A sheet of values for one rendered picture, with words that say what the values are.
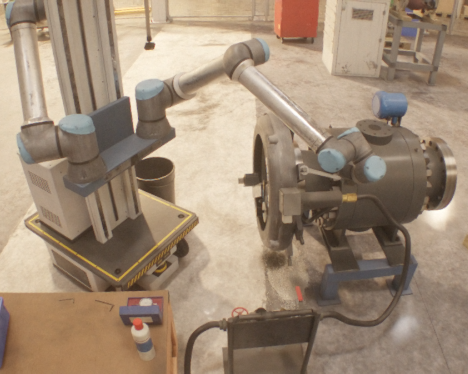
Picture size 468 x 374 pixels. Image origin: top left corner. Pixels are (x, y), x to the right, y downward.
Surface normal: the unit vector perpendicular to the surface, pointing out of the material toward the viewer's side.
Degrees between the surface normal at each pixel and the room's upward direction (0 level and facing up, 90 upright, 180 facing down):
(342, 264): 0
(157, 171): 87
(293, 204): 67
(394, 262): 0
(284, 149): 33
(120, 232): 0
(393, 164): 44
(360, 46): 90
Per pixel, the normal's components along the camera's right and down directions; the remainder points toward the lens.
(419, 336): 0.00, -0.82
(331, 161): -0.63, 0.48
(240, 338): 0.09, 0.58
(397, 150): 0.04, -0.47
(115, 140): 0.84, 0.31
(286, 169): 0.05, -0.15
